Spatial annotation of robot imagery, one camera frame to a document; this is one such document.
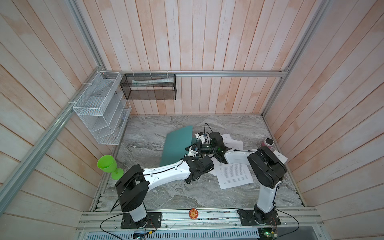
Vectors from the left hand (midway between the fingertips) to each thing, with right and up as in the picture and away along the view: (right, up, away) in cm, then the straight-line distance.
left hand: (183, 165), depth 82 cm
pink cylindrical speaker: (+57, +11, +16) cm, 60 cm away
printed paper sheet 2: (+36, +10, +22) cm, 43 cm away
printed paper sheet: (+28, -8, +6) cm, 30 cm away
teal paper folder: (-7, +10, +19) cm, 22 cm away
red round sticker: (+5, -24, -6) cm, 25 cm away
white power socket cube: (+62, +2, +11) cm, 63 cm away
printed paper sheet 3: (+36, +9, +22) cm, 43 cm away
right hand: (+1, +8, +2) cm, 9 cm away
